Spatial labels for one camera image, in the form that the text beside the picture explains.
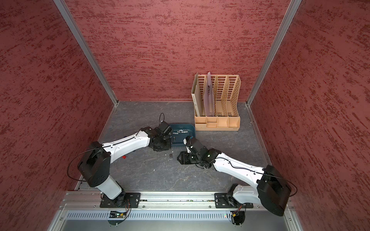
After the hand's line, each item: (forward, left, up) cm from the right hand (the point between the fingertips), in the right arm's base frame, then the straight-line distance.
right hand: (180, 162), depth 79 cm
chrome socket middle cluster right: (+7, +7, -8) cm, 13 cm away
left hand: (+9, +9, -3) cm, 12 cm away
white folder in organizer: (+34, -10, +17) cm, 40 cm away
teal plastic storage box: (+25, +1, -8) cm, 26 cm away
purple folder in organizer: (+36, -18, +15) cm, 43 cm away
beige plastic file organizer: (+52, -34, +7) cm, 63 cm away
